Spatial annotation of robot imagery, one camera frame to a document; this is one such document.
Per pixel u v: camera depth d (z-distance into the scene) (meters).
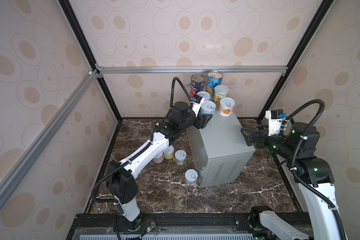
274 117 0.49
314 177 0.39
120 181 0.43
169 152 0.94
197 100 0.61
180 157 0.92
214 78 0.78
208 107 0.69
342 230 0.35
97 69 0.90
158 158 0.93
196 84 0.76
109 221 0.76
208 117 0.69
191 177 0.83
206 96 0.76
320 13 0.70
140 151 0.48
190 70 1.03
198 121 0.65
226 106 0.70
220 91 0.75
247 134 0.58
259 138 0.52
